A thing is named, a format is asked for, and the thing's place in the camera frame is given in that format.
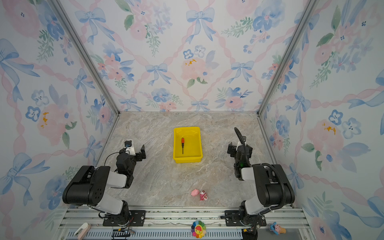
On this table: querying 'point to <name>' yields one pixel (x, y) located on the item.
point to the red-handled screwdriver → (183, 144)
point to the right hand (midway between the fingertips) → (239, 143)
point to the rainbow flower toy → (198, 229)
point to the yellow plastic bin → (192, 149)
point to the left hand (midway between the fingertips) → (136, 144)
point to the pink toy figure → (203, 196)
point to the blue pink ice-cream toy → (276, 228)
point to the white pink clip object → (82, 231)
